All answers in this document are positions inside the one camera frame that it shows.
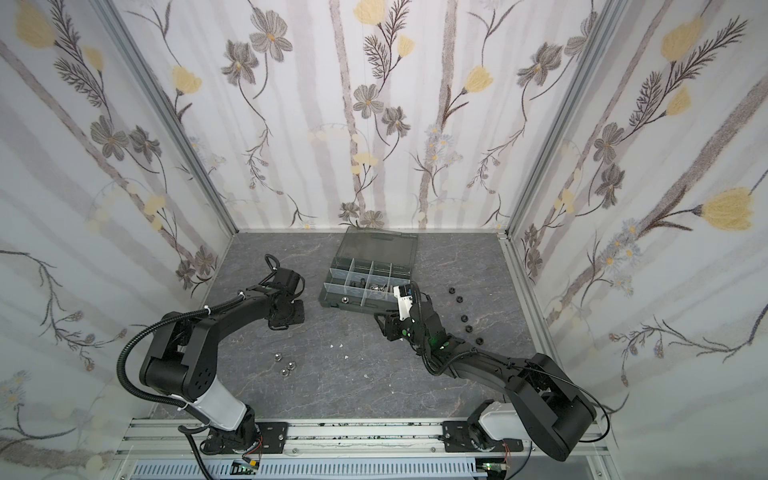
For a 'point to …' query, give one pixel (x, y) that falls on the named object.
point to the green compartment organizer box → (366, 268)
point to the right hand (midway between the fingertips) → (373, 308)
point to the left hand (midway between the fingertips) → (293, 309)
